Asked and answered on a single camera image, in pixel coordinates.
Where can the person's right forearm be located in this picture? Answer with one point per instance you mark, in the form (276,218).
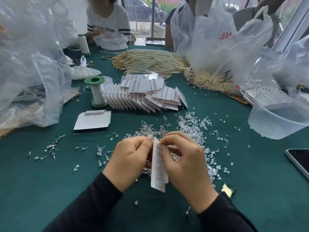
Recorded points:
(224,217)

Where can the person's left forearm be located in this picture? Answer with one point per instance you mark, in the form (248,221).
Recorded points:
(84,205)

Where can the large clear plastic bag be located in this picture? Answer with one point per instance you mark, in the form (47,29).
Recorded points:
(29,94)

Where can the small scatter of silver studs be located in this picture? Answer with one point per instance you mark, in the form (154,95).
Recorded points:
(49,147)

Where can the clear plastic bowl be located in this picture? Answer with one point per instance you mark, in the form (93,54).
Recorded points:
(277,118)

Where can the white red-printed plastic bag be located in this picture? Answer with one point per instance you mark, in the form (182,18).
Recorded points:
(33,21)

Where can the clear plastic earring backs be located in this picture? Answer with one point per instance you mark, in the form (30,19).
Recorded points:
(193,125)

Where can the small bag of pearls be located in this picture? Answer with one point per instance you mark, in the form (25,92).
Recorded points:
(83,71)

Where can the orange and black tool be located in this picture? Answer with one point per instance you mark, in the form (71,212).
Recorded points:
(236,99)

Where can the white handwritten plastic bag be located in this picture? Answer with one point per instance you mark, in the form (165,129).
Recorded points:
(222,50)

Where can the single ear stud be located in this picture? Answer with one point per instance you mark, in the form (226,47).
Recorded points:
(187,211)

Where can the person's right hand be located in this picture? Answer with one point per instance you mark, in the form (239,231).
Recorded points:
(188,171)

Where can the white-edged smartphone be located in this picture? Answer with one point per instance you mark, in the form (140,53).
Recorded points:
(299,161)

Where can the pile of silver stud earrings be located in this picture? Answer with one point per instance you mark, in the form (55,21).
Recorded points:
(149,130)

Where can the brown cardboard sheet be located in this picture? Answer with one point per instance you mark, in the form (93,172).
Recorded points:
(9,132)

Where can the dark parked car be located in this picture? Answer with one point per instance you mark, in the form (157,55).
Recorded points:
(142,9)

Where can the heap of clear plastic bags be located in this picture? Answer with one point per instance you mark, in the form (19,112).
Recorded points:
(282,70)

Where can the white thread cone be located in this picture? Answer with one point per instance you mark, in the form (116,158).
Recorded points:
(83,44)

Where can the pile of pearl strands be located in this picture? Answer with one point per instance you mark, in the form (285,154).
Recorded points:
(149,60)

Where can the white earring card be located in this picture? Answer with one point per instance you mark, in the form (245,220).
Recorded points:
(158,171)

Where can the person's left hand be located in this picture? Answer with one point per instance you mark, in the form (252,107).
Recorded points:
(130,161)

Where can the row of white cards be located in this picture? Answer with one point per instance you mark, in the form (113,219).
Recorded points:
(140,94)

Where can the green spool of white thread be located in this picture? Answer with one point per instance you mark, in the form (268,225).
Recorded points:
(96,90)

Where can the stack of white cards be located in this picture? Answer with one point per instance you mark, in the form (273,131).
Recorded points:
(93,119)

